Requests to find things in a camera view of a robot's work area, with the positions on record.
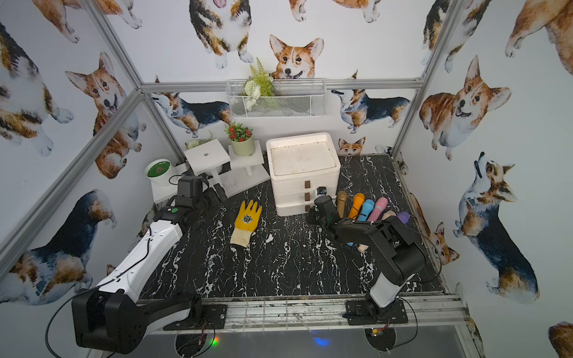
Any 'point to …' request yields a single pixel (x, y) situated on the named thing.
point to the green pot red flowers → (242, 142)
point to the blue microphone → (365, 210)
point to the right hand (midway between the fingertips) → (308, 206)
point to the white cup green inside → (160, 173)
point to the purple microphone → (404, 216)
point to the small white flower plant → (192, 143)
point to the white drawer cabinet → (302, 165)
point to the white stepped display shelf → (233, 174)
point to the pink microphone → (381, 203)
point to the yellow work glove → (247, 219)
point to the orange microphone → (357, 204)
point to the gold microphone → (342, 198)
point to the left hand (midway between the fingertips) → (217, 189)
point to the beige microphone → (386, 215)
